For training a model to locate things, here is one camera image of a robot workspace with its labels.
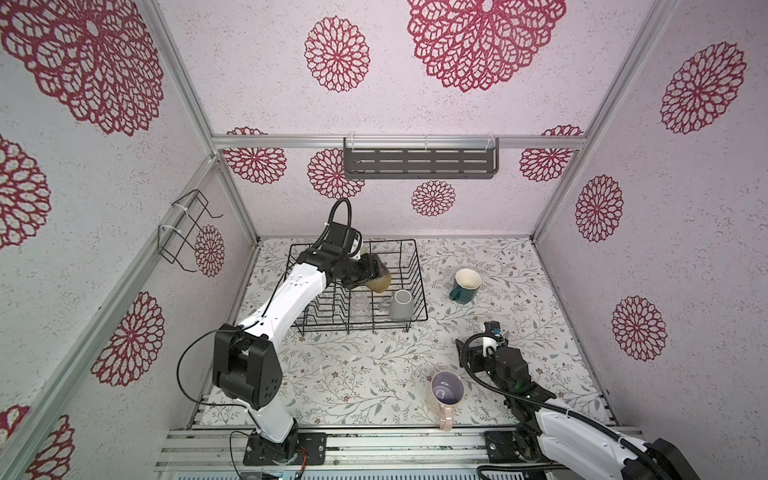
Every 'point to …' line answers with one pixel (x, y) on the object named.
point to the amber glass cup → (381, 283)
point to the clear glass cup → (360, 304)
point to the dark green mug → (467, 282)
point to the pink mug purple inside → (447, 391)
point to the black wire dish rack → (339, 309)
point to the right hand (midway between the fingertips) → (472, 335)
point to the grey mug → (401, 308)
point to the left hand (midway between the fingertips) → (376, 278)
